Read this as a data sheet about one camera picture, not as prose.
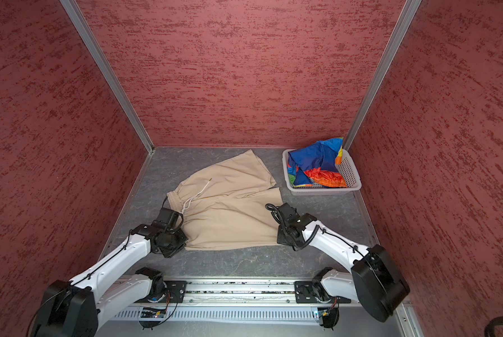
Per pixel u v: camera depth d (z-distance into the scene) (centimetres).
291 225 65
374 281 41
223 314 77
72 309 39
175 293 70
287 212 68
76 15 72
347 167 104
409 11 71
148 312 73
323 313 71
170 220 70
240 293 76
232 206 96
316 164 98
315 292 65
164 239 63
